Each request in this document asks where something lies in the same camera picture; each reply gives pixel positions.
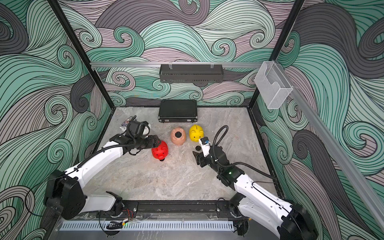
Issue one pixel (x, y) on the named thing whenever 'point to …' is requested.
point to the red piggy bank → (161, 152)
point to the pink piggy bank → (178, 141)
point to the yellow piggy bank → (196, 132)
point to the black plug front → (178, 134)
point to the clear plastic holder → (273, 86)
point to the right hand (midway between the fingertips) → (197, 150)
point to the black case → (178, 111)
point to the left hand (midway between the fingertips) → (156, 140)
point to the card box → (127, 121)
